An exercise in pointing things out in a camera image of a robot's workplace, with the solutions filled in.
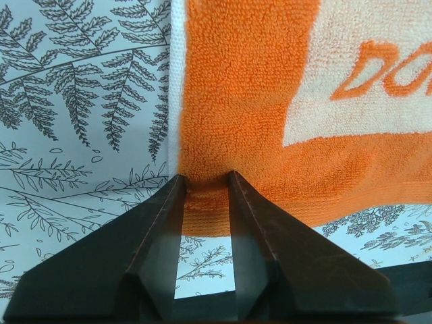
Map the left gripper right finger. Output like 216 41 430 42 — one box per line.
228 171 400 321

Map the orange patterned towel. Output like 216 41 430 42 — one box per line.
168 1 431 236

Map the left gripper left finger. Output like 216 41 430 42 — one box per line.
4 175 186 321

